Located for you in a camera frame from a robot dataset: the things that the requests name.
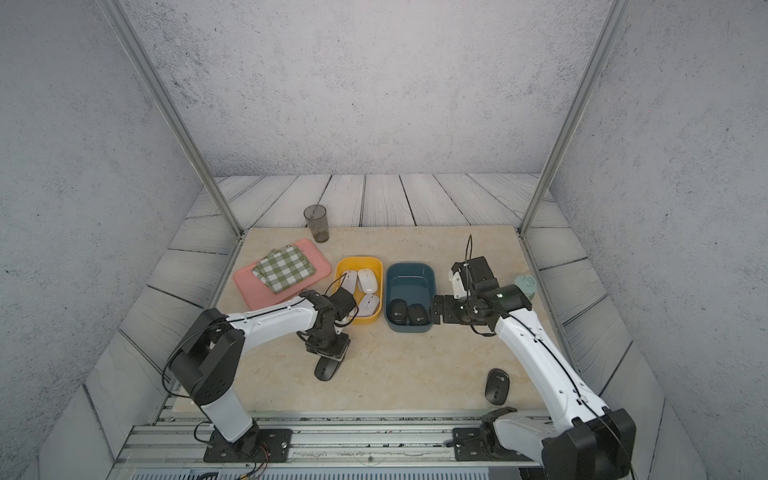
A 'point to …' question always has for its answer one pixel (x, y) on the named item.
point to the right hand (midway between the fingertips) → (447, 311)
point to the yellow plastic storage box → (356, 263)
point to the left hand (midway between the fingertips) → (340, 358)
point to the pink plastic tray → (254, 293)
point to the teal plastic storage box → (415, 283)
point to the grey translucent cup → (316, 216)
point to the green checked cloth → (282, 269)
